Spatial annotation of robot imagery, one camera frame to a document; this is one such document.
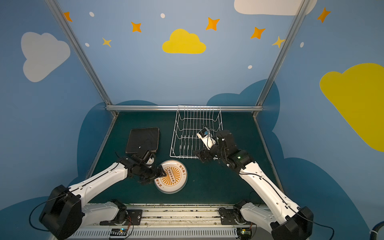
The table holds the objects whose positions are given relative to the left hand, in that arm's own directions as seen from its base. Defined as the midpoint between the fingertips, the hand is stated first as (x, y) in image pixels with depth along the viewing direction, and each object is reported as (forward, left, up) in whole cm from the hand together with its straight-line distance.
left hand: (160, 176), depth 82 cm
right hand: (+10, -23, +18) cm, 31 cm away
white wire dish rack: (+47, -16, -3) cm, 50 cm away
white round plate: (+1, -8, -4) cm, 9 cm away
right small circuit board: (-25, -44, -9) cm, 51 cm away
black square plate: (+27, +19, -4) cm, 34 cm away
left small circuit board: (-25, +19, -9) cm, 33 cm away
